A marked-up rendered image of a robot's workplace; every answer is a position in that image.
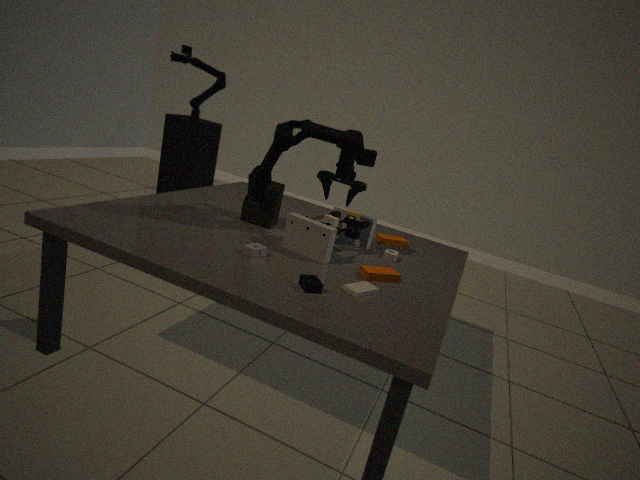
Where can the beige flat block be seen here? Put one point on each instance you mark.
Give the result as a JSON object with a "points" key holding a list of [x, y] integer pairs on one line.
{"points": [[359, 289]]}

